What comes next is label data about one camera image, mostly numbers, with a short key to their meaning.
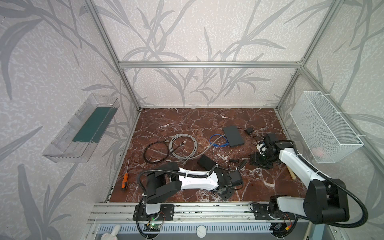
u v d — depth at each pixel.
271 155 0.65
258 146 0.82
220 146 0.99
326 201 0.40
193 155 0.94
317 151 0.72
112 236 0.66
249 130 1.06
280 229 0.74
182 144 0.96
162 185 0.44
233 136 1.02
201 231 0.69
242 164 0.88
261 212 0.73
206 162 0.93
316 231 0.64
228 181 0.62
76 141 0.63
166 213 0.73
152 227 0.72
